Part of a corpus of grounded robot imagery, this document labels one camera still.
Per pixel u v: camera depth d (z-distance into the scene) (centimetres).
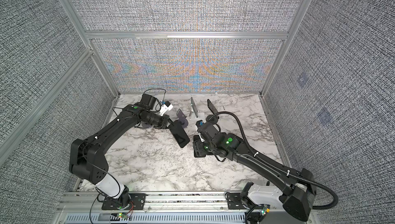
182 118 100
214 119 103
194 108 96
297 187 39
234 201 73
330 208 41
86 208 73
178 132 81
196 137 94
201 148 65
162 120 72
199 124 67
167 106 77
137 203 73
